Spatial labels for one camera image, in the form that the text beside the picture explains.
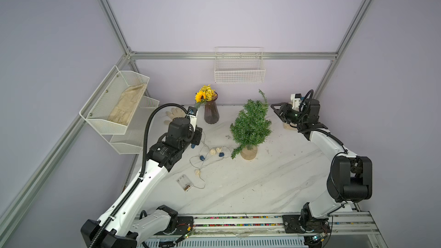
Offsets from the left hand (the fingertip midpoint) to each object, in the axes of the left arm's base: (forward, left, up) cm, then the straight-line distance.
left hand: (194, 129), depth 74 cm
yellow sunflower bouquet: (+25, -3, -2) cm, 25 cm away
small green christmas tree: (0, -25, +1) cm, 25 cm away
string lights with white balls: (-2, -4, -20) cm, 21 cm away
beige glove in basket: (+9, +33, +3) cm, 35 cm away
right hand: (+15, -38, -3) cm, 41 cm away
